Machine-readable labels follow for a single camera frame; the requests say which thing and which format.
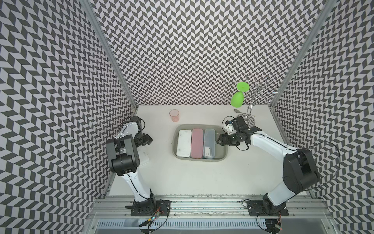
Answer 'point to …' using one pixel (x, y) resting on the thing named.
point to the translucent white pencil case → (209, 143)
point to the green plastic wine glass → (237, 98)
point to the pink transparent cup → (175, 115)
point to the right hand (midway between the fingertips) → (222, 144)
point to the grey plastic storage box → (221, 151)
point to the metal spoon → (237, 111)
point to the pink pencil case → (196, 144)
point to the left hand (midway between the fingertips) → (142, 147)
